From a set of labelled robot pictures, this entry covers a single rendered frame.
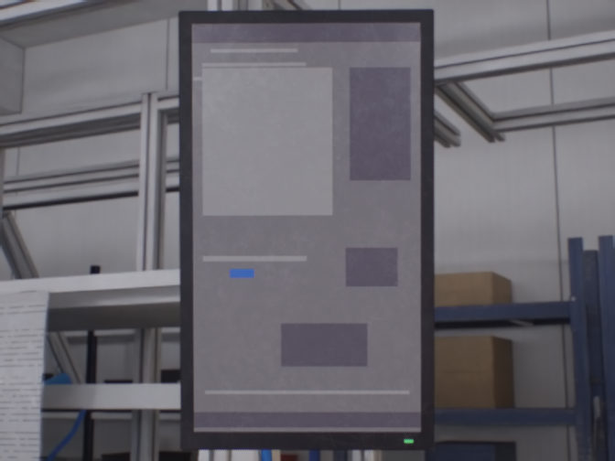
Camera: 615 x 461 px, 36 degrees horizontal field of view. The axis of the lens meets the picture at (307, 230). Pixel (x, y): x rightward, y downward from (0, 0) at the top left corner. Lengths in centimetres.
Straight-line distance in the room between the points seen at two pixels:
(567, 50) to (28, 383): 118
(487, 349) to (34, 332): 294
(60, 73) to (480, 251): 305
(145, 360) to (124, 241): 370
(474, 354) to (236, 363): 321
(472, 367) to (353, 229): 321
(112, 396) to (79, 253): 443
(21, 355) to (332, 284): 66
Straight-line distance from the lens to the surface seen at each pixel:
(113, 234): 587
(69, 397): 166
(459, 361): 430
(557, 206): 476
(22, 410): 158
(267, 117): 110
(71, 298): 167
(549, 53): 197
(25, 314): 160
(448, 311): 430
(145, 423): 214
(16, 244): 267
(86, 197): 295
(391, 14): 112
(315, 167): 109
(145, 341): 214
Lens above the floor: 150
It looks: 10 degrees up
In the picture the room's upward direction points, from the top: straight up
